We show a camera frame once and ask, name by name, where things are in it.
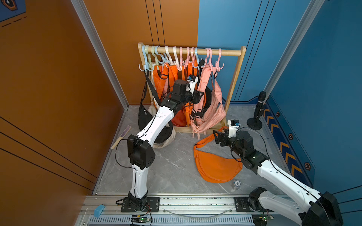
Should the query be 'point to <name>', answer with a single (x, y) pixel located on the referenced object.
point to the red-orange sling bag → (179, 118)
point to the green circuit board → (136, 218)
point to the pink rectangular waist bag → (201, 122)
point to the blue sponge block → (97, 212)
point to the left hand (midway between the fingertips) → (200, 90)
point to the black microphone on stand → (255, 123)
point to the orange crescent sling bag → (215, 168)
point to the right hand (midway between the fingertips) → (219, 130)
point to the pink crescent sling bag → (216, 111)
